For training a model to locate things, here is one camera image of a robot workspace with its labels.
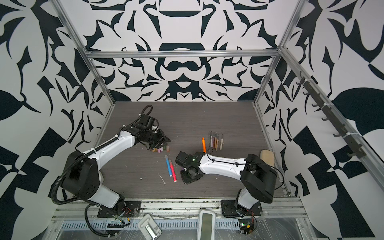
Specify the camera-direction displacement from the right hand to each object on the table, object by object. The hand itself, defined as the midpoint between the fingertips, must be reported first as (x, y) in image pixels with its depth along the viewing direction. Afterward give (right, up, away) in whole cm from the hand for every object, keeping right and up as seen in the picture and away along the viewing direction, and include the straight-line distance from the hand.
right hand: (186, 180), depth 80 cm
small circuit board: (+29, -17, -9) cm, 35 cm away
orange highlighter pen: (+10, +16, +16) cm, 25 cm away
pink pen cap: (-18, +13, +14) cm, 26 cm away
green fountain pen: (+14, +19, +19) cm, 31 cm away
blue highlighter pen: (-11, +6, +7) cm, 14 cm away
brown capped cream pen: (+22, +17, +18) cm, 33 cm away
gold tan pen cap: (-20, +13, +14) cm, 28 cm away
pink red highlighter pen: (-6, 0, +3) cm, 7 cm away
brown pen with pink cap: (+17, +17, +19) cm, 30 cm away
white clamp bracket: (-16, -17, -12) cm, 26 cm away
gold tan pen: (+19, +17, +17) cm, 30 cm away
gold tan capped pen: (+18, +17, +19) cm, 31 cm away
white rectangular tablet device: (+9, -14, -14) cm, 22 cm away
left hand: (-9, +22, +4) cm, 24 cm away
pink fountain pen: (+16, +19, +19) cm, 31 cm away
